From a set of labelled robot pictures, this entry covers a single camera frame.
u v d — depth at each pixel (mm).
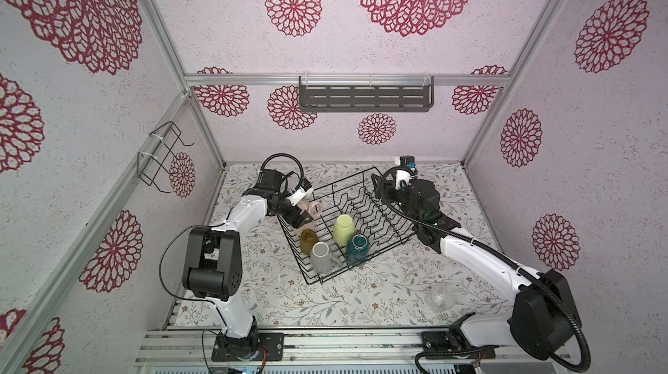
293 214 815
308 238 941
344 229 857
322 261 810
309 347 755
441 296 833
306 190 827
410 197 621
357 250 809
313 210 1032
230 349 678
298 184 811
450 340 661
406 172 661
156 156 750
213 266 475
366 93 927
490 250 499
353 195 1091
